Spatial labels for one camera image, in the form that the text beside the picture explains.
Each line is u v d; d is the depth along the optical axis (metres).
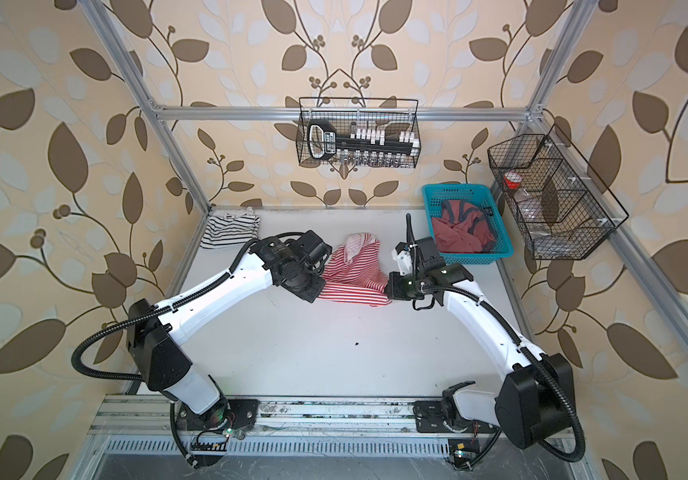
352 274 0.97
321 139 0.84
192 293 0.46
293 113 0.90
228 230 1.10
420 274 0.61
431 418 0.73
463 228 1.06
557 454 0.40
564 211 0.73
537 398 0.39
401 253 0.75
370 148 0.84
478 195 1.12
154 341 0.41
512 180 0.87
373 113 0.90
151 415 0.77
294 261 0.56
